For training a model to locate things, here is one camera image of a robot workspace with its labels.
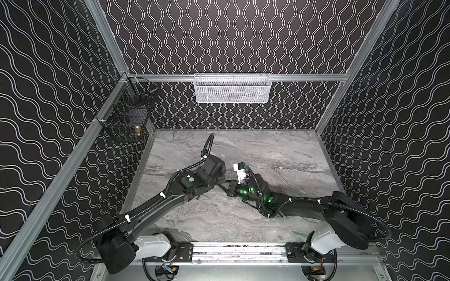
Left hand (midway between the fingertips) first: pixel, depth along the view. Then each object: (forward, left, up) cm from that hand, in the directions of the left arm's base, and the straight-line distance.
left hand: (226, 174), depth 76 cm
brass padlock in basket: (+17, +42, +9) cm, 47 cm away
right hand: (-3, +4, -3) cm, 6 cm away
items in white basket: (+43, -2, +11) cm, 45 cm away
